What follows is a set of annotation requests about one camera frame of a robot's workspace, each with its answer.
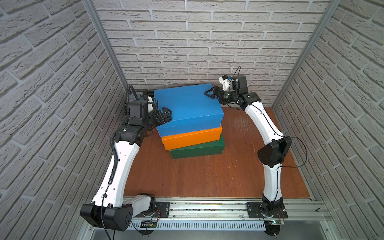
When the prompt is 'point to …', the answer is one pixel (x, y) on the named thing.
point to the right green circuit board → (272, 222)
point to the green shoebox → (212, 148)
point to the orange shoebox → (192, 138)
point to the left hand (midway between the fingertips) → (168, 111)
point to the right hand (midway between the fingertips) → (210, 94)
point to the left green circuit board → (148, 224)
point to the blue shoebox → (192, 109)
